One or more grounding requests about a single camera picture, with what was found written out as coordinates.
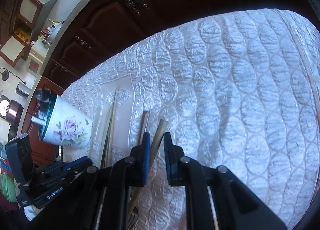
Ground long tan wooden chopstick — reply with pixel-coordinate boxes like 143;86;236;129
127;119;169;216

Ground dark wooden chopstick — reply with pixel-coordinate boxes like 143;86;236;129
100;108;112;169

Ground floral white enamel cup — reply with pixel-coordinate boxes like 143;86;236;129
34;88;92;149

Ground white plastic ladle spoon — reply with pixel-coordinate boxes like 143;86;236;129
31;116;47;126

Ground dark wood kitchen cabinets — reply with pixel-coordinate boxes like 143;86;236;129
21;0;301;158

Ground white quilted table cloth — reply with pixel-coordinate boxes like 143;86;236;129
62;9;319;229

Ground white microwave oven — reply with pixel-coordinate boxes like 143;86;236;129
27;39;49;76

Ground copper pot on wall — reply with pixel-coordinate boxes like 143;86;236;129
5;100;23;124

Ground wall cupboard with white doors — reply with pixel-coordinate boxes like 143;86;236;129
1;0;57;67

